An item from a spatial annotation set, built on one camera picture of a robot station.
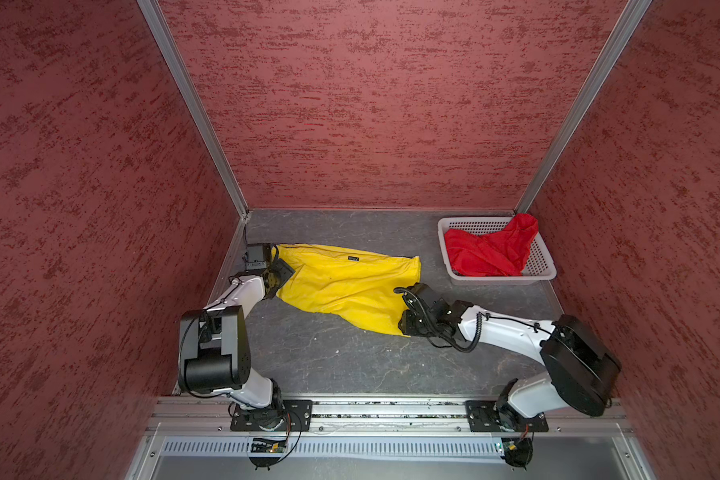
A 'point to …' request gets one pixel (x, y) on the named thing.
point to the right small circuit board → (517, 452)
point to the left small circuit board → (264, 445)
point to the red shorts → (500, 253)
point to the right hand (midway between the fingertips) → (402, 332)
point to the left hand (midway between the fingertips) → (286, 279)
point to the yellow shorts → (356, 285)
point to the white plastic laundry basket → (539, 265)
